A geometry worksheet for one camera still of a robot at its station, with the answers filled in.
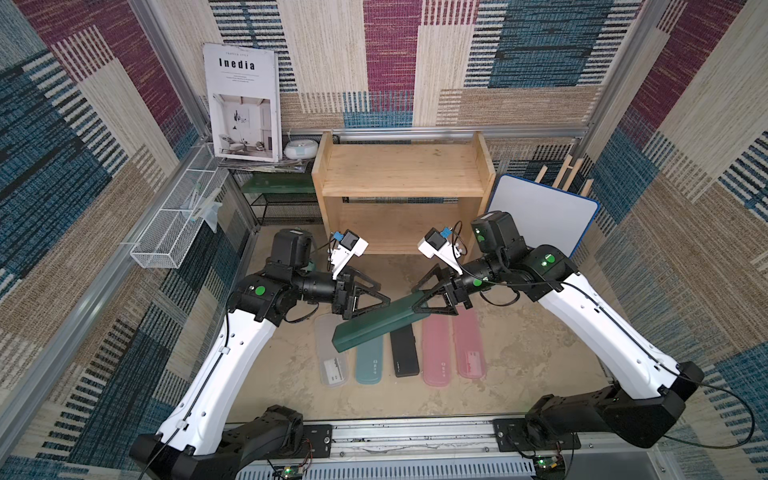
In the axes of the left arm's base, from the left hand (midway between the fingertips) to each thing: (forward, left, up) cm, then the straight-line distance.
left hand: (379, 294), depth 60 cm
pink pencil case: (+3, -16, -37) cm, 41 cm away
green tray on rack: (+50, +31, -10) cm, 59 cm away
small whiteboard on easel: (+33, -49, -11) cm, 60 cm away
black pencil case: (+1, -6, -33) cm, 33 cm away
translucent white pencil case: (-1, +14, -34) cm, 37 cm away
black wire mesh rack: (+58, +40, -29) cm, 76 cm away
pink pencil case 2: (+5, -25, -35) cm, 44 cm away
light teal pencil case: (-1, +4, -34) cm, 34 cm away
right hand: (-1, -7, 0) cm, 7 cm away
